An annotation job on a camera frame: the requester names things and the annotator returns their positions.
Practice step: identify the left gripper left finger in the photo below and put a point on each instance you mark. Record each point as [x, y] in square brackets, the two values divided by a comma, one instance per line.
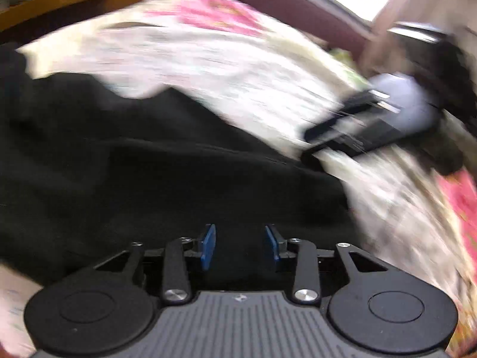
[183, 258]

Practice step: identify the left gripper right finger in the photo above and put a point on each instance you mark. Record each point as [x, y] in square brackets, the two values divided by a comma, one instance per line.
[297, 261]

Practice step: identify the black pants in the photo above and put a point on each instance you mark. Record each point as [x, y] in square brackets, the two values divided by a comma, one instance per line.
[85, 172]

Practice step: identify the right beige curtain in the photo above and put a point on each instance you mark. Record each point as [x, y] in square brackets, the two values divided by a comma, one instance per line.
[457, 17]

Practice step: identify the maroon headboard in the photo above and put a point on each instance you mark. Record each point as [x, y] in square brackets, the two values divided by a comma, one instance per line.
[326, 19]

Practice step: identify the white floral bed sheet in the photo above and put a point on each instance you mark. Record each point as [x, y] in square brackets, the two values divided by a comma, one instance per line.
[274, 85]

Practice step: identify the pink yellow floral quilt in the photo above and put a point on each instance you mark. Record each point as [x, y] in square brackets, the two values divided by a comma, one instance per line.
[153, 121]

